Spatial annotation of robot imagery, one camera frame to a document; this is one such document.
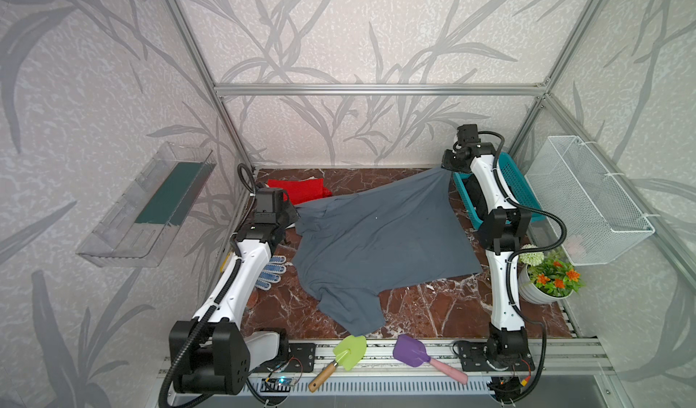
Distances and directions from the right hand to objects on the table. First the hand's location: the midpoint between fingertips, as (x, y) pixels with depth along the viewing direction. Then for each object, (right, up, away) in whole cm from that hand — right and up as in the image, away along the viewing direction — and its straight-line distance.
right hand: (447, 155), depth 103 cm
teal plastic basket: (+28, -13, +2) cm, 31 cm away
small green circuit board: (-56, -66, -32) cm, 92 cm away
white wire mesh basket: (+22, -20, -40) cm, 50 cm away
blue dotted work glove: (-63, -41, -13) cm, 77 cm away
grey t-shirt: (-35, -34, -7) cm, 49 cm away
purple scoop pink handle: (-19, -59, -30) cm, 68 cm away
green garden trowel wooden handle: (-36, -59, -30) cm, 75 cm away
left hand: (-55, -17, -20) cm, 60 cm away
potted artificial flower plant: (+18, -39, -28) cm, 52 cm away
